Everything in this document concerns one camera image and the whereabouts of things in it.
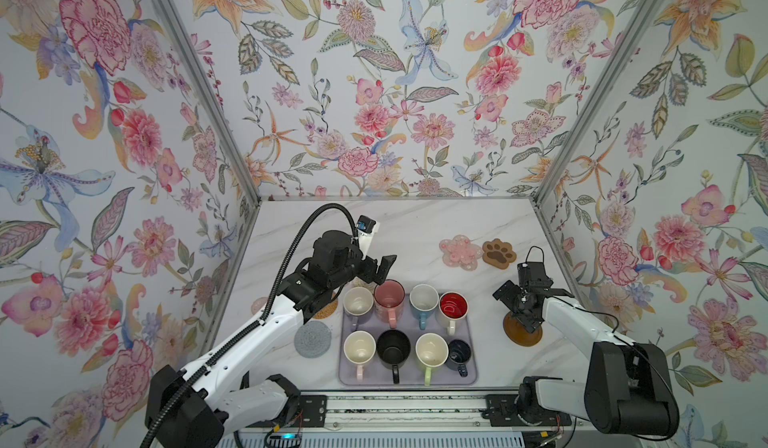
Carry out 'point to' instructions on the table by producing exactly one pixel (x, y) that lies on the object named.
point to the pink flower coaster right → (460, 252)
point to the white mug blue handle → (424, 300)
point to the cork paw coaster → (498, 254)
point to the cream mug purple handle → (358, 301)
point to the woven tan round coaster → (327, 310)
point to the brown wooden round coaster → (519, 334)
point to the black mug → (392, 348)
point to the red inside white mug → (453, 306)
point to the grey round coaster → (312, 339)
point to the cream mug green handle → (431, 350)
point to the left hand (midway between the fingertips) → (385, 251)
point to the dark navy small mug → (459, 351)
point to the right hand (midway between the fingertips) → (507, 302)
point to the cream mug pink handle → (359, 348)
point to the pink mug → (389, 300)
